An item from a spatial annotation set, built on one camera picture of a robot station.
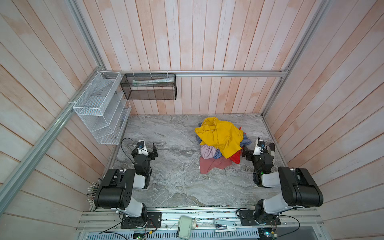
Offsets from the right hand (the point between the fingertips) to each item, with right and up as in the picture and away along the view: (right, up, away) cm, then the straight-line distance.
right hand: (252, 144), depth 91 cm
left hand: (-66, -1, -1) cm, 66 cm away
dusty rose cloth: (-28, -13, +1) cm, 31 cm away
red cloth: (-10, -8, -1) cm, 13 cm away
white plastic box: (-42, -36, -23) cm, 60 cm away
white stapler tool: (-23, -37, -21) cm, 48 cm away
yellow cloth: (-18, +6, -1) cm, 19 cm away
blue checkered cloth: (-1, +1, +6) cm, 7 cm away
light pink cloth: (-28, -5, +2) cm, 28 cm away
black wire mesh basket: (-64, +36, -1) cm, 74 cm away
